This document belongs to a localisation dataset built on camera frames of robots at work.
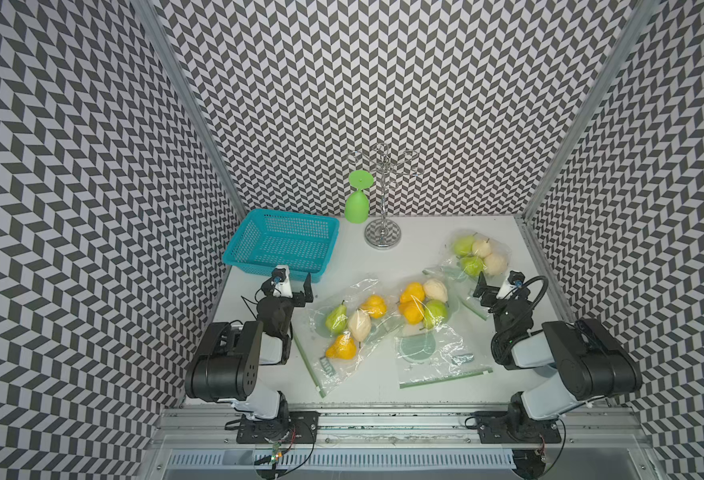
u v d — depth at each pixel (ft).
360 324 2.71
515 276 2.42
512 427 2.22
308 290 2.85
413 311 2.84
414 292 3.03
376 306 2.90
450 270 3.23
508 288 2.47
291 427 2.32
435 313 2.83
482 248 3.25
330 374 2.64
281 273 2.45
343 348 2.66
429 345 2.78
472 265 3.19
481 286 2.74
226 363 1.46
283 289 2.53
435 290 3.07
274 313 2.23
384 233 3.67
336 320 2.74
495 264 3.21
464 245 3.36
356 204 2.93
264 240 3.65
